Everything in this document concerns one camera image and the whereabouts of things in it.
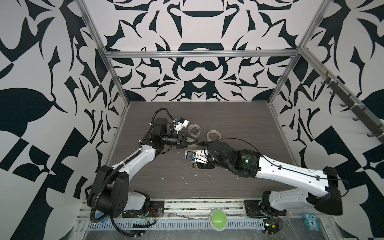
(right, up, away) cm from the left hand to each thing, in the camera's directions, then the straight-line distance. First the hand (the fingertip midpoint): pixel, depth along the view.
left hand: (199, 140), depth 72 cm
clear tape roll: (-2, +3, +32) cm, 32 cm away
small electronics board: (+34, -40, -1) cm, 52 cm away
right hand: (-1, -3, -3) cm, 4 cm away
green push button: (+9, -37, -1) cm, 38 cm away
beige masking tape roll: (+12, +2, +30) cm, 32 cm away
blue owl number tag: (+51, -37, -2) cm, 63 cm away
